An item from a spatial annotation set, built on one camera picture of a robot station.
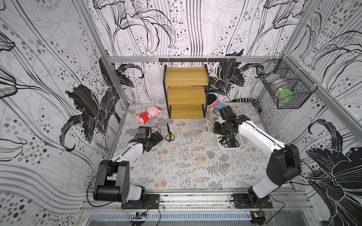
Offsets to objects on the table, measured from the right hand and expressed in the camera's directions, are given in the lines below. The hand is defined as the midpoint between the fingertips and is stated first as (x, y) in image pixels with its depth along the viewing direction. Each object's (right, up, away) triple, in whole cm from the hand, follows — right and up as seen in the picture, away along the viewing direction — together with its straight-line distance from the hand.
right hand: (216, 129), depth 88 cm
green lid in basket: (+37, +21, -10) cm, 44 cm away
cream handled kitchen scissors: (-5, +1, -2) cm, 5 cm away
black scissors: (+10, -9, +5) cm, 14 cm away
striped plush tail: (+40, +21, +30) cm, 54 cm away
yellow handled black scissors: (-31, -6, +10) cm, 33 cm away
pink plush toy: (-45, +12, +17) cm, 50 cm away
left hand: (-36, -8, +4) cm, 37 cm away
